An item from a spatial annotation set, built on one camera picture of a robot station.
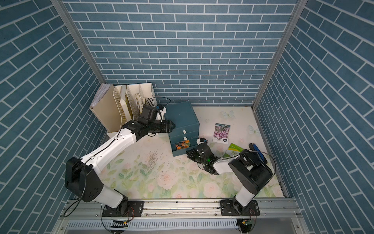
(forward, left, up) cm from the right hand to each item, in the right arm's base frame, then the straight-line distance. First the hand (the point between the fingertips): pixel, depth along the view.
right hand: (185, 152), depth 89 cm
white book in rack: (+19, +39, +22) cm, 49 cm away
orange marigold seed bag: (+7, +3, -3) cm, 8 cm away
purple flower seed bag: (+20, -23, -5) cm, 31 cm away
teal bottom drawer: (0, +6, 0) cm, 6 cm away
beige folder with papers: (+15, +50, +22) cm, 57 cm away
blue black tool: (+8, -43, -2) cm, 44 cm away
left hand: (+7, +6, +16) cm, 19 cm away
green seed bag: (+7, -31, -5) cm, 32 cm away
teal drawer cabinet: (+7, +1, +10) cm, 12 cm away
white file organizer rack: (+29, +41, +15) cm, 52 cm away
